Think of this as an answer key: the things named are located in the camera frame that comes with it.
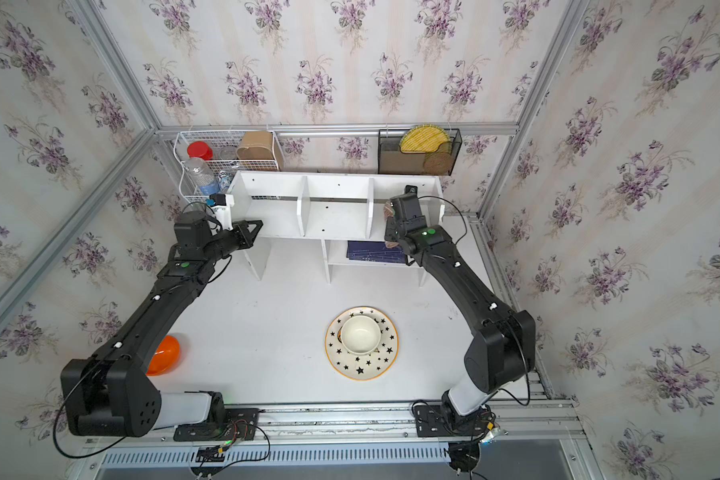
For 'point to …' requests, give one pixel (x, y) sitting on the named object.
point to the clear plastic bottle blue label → (202, 175)
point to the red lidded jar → (199, 149)
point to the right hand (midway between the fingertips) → (401, 224)
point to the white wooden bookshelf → (346, 210)
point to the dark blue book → (374, 252)
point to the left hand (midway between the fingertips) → (267, 224)
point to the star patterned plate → (365, 367)
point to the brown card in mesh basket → (396, 162)
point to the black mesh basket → (389, 139)
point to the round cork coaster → (437, 163)
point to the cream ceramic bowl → (361, 335)
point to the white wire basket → (211, 159)
